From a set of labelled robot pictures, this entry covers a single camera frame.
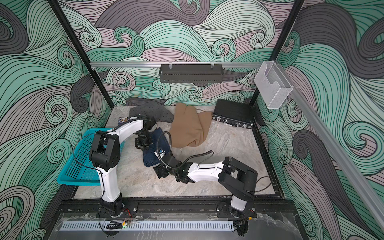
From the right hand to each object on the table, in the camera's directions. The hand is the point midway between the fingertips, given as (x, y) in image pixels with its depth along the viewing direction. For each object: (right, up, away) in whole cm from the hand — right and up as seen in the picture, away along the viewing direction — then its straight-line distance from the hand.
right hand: (158, 165), depth 82 cm
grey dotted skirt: (-7, +32, +29) cm, 44 cm away
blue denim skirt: (-5, +5, +7) cm, 10 cm away
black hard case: (+56, +30, +36) cm, 73 cm away
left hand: (-9, +7, +8) cm, 14 cm away
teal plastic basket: (-47, -4, +3) cm, 47 cm away
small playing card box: (-33, +26, +29) cm, 50 cm away
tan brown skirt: (+17, +20, +22) cm, 34 cm away
